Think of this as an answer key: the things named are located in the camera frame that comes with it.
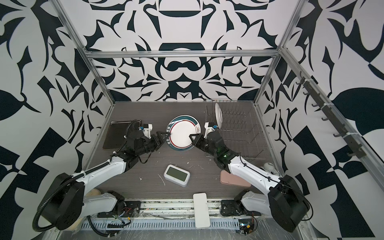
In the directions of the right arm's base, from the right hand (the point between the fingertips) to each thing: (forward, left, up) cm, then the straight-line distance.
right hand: (189, 135), depth 77 cm
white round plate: (+20, -18, -9) cm, 28 cm away
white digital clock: (-15, +7, -17) cm, 23 cm away
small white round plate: (+5, +5, -1) cm, 7 cm away
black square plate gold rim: (+9, +46, -14) cm, 49 cm away
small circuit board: (-37, -26, -22) cm, 50 cm away
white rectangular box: (-31, -5, -16) cm, 36 cm away
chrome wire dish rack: (+19, -32, -17) cm, 41 cm away
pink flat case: (-15, -19, -20) cm, 32 cm away
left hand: (+2, +11, -2) cm, 11 cm away
